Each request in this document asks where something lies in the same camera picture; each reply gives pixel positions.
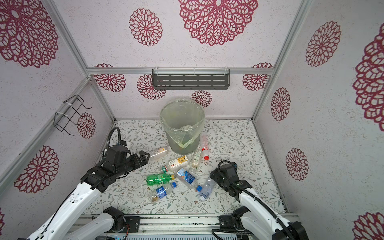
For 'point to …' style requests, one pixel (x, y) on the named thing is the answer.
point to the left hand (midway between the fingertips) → (143, 160)
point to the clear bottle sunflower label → (175, 163)
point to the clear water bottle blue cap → (208, 186)
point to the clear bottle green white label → (197, 157)
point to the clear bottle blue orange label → (189, 178)
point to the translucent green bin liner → (182, 119)
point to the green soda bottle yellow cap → (159, 179)
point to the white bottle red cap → (205, 144)
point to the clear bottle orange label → (160, 152)
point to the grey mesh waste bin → (176, 148)
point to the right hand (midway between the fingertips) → (214, 174)
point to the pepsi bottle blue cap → (162, 191)
